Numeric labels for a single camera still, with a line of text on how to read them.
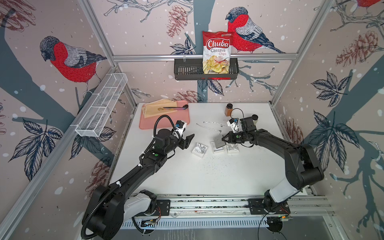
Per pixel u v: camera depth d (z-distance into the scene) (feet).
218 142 2.97
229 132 2.67
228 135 2.80
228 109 3.52
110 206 1.30
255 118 3.29
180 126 2.21
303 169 1.50
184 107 3.87
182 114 3.74
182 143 2.33
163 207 2.40
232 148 3.03
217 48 2.74
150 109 3.90
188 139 2.34
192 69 3.50
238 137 2.59
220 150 3.01
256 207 2.39
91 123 2.31
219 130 3.42
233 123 2.76
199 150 2.96
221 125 3.51
